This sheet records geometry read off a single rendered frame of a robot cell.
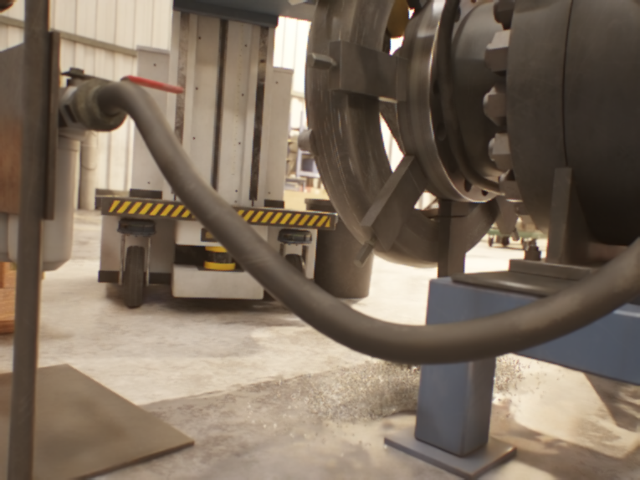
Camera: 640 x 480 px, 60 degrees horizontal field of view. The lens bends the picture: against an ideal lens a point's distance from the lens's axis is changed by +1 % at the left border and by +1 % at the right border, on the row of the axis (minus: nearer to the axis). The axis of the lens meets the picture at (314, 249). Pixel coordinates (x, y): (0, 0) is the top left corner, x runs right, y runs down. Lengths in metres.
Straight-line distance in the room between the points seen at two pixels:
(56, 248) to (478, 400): 0.61
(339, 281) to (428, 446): 1.29
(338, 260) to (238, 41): 0.85
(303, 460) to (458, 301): 0.30
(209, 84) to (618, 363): 1.58
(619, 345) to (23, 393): 0.66
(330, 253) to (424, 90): 1.11
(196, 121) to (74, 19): 7.92
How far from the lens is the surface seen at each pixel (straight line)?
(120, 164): 9.73
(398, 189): 1.05
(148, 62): 2.08
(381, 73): 1.01
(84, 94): 0.66
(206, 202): 0.49
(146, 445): 0.80
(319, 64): 0.90
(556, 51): 0.88
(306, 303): 0.43
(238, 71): 1.99
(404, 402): 1.02
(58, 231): 0.78
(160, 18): 10.31
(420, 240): 1.18
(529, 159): 0.92
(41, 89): 0.66
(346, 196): 1.03
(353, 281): 2.08
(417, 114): 1.06
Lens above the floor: 0.34
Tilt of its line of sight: 4 degrees down
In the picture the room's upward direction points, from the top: 4 degrees clockwise
